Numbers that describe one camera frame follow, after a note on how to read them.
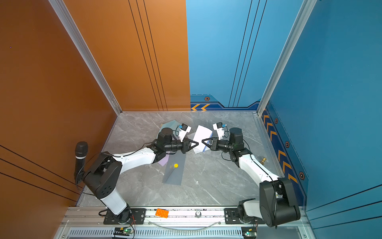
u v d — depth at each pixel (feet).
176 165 3.00
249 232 2.33
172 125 3.68
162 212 2.43
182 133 2.47
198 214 2.32
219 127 2.45
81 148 2.01
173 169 2.93
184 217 2.47
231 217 2.38
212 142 2.44
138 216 2.44
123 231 2.31
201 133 2.58
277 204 1.36
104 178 1.51
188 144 2.59
